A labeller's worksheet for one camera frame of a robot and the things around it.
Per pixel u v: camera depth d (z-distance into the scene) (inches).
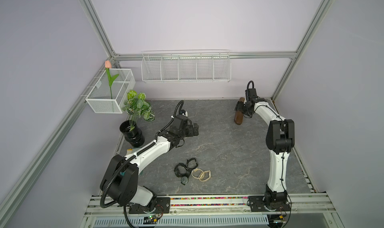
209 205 29.7
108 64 32.6
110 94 31.9
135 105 31.1
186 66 39.2
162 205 28.9
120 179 16.7
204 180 31.7
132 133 34.4
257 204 28.9
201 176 31.5
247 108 32.6
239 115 39.0
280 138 23.2
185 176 31.9
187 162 34.7
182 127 26.4
